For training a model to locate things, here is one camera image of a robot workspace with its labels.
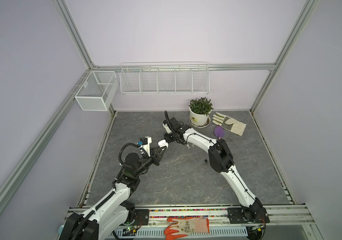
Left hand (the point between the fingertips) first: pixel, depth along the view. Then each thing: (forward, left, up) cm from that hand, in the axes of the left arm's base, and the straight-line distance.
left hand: (165, 148), depth 76 cm
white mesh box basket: (+46, +45, +4) cm, 65 cm away
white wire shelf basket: (+46, -1, +11) cm, 48 cm away
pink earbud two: (0, -14, +2) cm, 14 cm away
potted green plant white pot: (+30, -23, -4) cm, 38 cm away
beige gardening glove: (+30, -47, -20) cm, 59 cm away
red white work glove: (-32, -8, -17) cm, 37 cm away
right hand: (+19, 0, -18) cm, 26 cm away
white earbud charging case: (+3, +1, +1) cm, 3 cm away
